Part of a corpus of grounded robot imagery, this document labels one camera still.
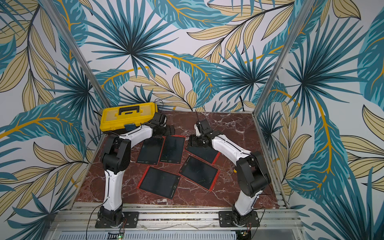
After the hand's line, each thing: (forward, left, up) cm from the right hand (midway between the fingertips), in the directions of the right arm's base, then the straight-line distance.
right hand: (193, 141), depth 91 cm
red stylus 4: (-17, +30, -11) cm, 36 cm away
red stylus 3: (-21, -12, -11) cm, 26 cm away
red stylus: (+12, +10, -10) cm, 19 cm away
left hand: (+12, +16, -6) cm, 21 cm away
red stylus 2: (-6, -15, -10) cm, 19 cm away
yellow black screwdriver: (-16, -25, -9) cm, 31 cm away
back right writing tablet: (-3, -10, -11) cm, 15 cm away
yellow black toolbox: (+13, +46, +7) cm, 48 cm away
